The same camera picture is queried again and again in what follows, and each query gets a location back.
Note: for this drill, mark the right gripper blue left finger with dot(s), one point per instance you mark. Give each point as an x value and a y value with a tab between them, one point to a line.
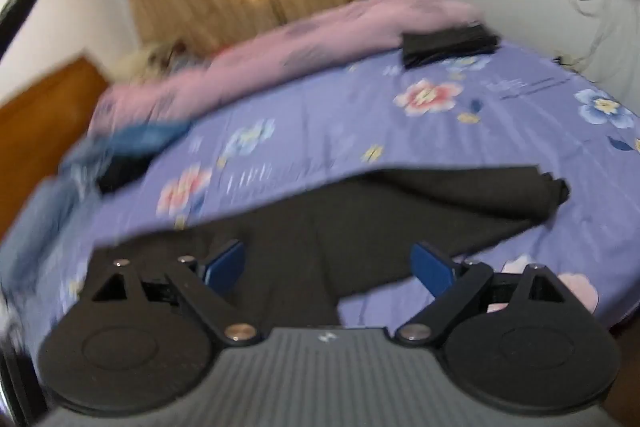
144	332

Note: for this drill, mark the blue and black clothes pile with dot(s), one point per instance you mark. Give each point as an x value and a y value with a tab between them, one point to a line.
110	162

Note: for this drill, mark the black pants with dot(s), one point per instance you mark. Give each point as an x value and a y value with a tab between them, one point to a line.
307	252

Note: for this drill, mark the wooden headboard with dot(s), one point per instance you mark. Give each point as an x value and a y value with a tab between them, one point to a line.
39	125

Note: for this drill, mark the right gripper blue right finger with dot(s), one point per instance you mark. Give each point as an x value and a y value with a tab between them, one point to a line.
522	343

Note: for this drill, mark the purple floral bed sheet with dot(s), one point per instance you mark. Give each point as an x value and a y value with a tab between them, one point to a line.
512	107

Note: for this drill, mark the blue grey pillow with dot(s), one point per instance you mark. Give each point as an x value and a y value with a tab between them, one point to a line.
39	246

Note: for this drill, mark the folded black garment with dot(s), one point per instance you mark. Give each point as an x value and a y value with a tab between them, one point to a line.
418	50

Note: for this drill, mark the pink blanket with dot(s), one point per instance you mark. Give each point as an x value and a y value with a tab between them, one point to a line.
331	38

